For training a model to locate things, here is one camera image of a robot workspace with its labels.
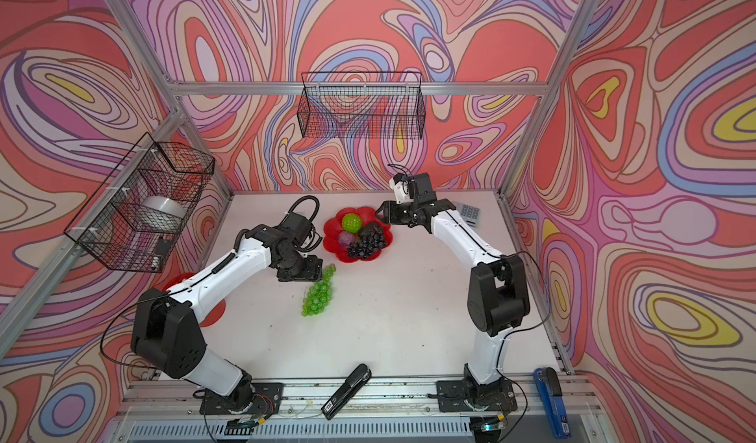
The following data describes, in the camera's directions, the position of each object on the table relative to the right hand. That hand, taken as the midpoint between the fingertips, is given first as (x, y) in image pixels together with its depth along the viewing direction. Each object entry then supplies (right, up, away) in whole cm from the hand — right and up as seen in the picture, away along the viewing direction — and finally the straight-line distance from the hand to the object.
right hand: (383, 220), depth 89 cm
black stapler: (-7, -41, -17) cm, 45 cm away
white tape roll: (-54, +1, -18) cm, 57 cm away
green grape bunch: (-19, -22, 0) cm, 30 cm away
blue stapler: (+42, -42, -16) cm, 62 cm away
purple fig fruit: (-13, -6, +12) cm, 19 cm away
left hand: (-20, -17, -5) cm, 26 cm away
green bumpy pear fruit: (-11, -1, +13) cm, 17 cm away
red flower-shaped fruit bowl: (-18, -3, +15) cm, 24 cm away
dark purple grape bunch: (-4, -6, +10) cm, 12 cm away
